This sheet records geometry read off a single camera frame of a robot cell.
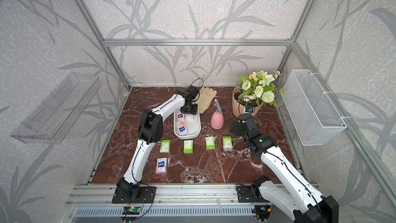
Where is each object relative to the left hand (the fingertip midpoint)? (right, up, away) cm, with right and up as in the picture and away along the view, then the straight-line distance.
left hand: (193, 112), depth 104 cm
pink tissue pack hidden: (-6, -10, -10) cm, 15 cm away
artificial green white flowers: (+38, +15, -25) cm, 48 cm away
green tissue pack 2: (-1, -19, -16) cm, 25 cm away
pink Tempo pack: (-2, -2, -5) cm, 6 cm away
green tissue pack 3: (+12, -18, -15) cm, 26 cm away
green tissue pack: (-14, -18, -17) cm, 29 cm away
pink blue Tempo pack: (-15, -26, -23) cm, 38 cm away
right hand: (+27, -4, -24) cm, 36 cm away
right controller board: (+37, -46, -29) cm, 66 cm away
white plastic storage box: (+1, -8, -7) cm, 11 cm away
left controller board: (-25, -43, -33) cm, 60 cm away
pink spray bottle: (+16, -4, -12) cm, 20 cm away
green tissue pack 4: (+22, -17, -15) cm, 31 cm away
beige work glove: (+9, +11, +11) cm, 18 cm away
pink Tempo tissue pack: (-8, -4, -5) cm, 10 cm away
